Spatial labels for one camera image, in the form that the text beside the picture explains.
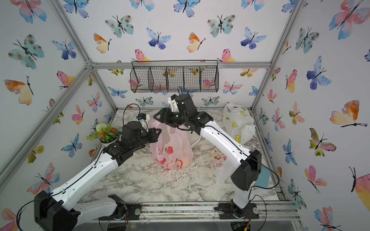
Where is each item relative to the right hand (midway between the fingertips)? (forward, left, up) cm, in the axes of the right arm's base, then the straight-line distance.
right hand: (157, 117), depth 68 cm
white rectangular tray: (+11, -17, -34) cm, 40 cm away
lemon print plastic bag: (+22, -48, -28) cm, 60 cm away
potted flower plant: (+1, +34, -18) cm, 38 cm away
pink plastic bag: (-5, -6, -21) cm, 23 cm away
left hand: (0, -1, -10) cm, 10 cm away
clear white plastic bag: (-13, -33, -24) cm, 43 cm away
